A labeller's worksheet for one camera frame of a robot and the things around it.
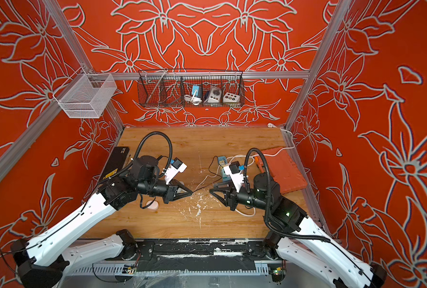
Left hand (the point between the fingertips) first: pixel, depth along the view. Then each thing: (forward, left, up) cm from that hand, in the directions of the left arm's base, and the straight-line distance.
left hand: (190, 192), depth 63 cm
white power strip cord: (+48, -56, -24) cm, 78 cm away
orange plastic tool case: (+27, -45, -22) cm, 57 cm away
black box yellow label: (+28, +51, -25) cm, 63 cm away
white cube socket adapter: (+54, -14, +4) cm, 56 cm away
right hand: (-1, -7, +4) cm, 8 cm away
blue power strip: (+33, -12, -23) cm, 41 cm away
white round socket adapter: (+51, -6, +7) cm, 51 cm away
